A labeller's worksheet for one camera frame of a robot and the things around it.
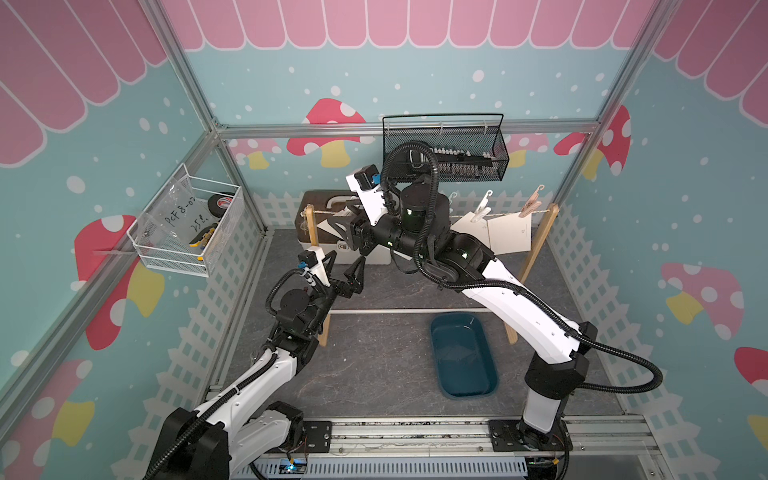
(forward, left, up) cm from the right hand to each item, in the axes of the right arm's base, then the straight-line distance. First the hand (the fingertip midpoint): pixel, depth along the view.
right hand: (338, 212), depth 56 cm
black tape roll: (+20, +37, -14) cm, 44 cm away
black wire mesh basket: (+45, -34, -13) cm, 58 cm away
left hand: (+4, 0, -19) cm, 20 cm away
